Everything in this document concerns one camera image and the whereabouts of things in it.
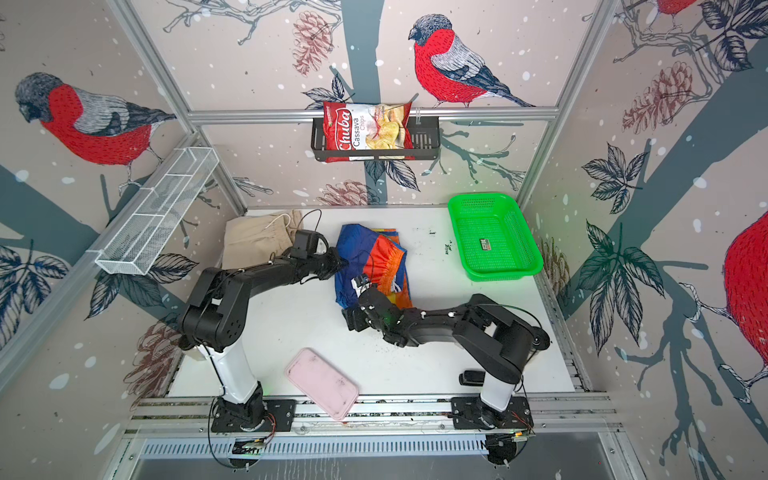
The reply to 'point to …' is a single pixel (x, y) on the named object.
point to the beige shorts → (255, 240)
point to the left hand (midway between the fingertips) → (348, 259)
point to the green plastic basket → (495, 240)
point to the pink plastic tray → (323, 382)
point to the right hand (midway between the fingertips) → (349, 312)
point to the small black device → (472, 378)
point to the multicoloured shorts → (375, 256)
